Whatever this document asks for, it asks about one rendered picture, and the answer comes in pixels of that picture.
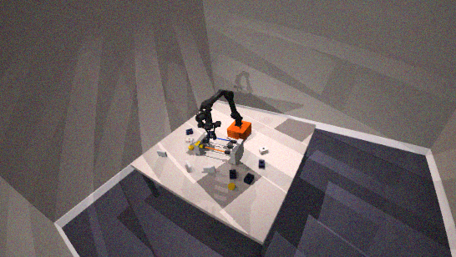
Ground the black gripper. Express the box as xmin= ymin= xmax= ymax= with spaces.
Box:
xmin=197 ymin=116 xmax=221 ymax=132

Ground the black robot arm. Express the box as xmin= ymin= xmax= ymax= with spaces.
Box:
xmin=195 ymin=89 xmax=243 ymax=131

